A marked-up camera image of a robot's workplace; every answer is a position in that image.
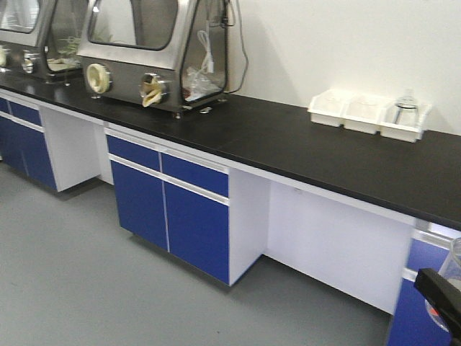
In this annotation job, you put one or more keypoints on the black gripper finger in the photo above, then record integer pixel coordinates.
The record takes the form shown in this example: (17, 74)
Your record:
(441, 292)

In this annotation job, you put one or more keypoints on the red plastic spoon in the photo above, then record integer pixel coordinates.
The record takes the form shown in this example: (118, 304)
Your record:
(435, 313)

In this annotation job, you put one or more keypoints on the clear glass beaker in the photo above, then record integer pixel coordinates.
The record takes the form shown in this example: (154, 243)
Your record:
(454, 259)

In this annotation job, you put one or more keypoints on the white plastic bin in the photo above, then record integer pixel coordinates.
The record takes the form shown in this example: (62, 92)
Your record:
(399, 132)
(326, 110)
(362, 117)

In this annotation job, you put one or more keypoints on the clear glass flask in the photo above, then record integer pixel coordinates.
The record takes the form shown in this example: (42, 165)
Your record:
(405, 111)

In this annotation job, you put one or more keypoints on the clear plastic bag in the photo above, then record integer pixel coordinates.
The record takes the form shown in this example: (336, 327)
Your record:
(200, 86)

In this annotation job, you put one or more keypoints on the cream rubber glove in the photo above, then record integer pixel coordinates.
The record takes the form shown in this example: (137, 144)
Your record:
(151, 94)
(96, 78)

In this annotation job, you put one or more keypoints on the large steel glove box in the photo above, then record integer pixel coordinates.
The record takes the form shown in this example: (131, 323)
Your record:
(126, 72)

